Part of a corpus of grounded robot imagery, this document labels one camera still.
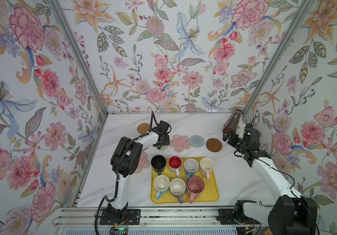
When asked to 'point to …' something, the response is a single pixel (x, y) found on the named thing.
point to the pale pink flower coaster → (144, 162)
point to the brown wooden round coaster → (214, 145)
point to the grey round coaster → (196, 141)
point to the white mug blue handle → (191, 166)
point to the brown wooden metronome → (233, 123)
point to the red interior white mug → (175, 163)
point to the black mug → (158, 163)
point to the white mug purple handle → (177, 187)
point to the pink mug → (195, 185)
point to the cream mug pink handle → (206, 165)
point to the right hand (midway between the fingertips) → (229, 135)
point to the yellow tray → (210, 193)
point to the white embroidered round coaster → (162, 147)
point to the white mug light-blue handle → (161, 184)
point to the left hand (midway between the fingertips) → (166, 142)
